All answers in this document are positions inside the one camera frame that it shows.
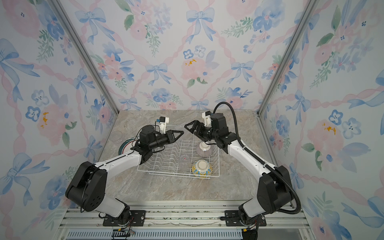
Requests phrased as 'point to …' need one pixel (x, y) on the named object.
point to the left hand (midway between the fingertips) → (184, 132)
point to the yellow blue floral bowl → (202, 168)
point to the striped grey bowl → (204, 150)
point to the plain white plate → (126, 146)
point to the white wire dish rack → (177, 158)
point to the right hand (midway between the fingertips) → (188, 128)
